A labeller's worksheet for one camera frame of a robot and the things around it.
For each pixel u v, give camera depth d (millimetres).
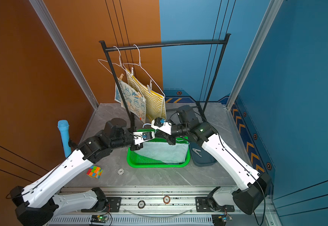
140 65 726
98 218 710
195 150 915
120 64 710
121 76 791
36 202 382
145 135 535
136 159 888
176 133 569
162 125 535
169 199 755
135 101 874
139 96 772
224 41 714
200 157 914
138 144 578
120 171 850
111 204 739
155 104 833
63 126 708
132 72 830
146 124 567
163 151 809
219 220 698
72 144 785
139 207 731
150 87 774
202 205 727
